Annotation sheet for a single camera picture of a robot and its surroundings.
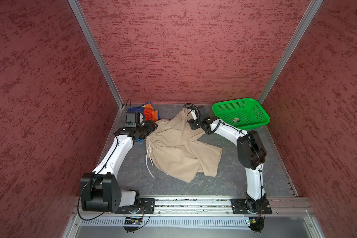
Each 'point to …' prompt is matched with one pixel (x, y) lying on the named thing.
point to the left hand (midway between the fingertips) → (155, 130)
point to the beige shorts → (173, 150)
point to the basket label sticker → (236, 120)
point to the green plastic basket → (244, 113)
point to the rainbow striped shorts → (149, 113)
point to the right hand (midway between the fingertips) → (194, 122)
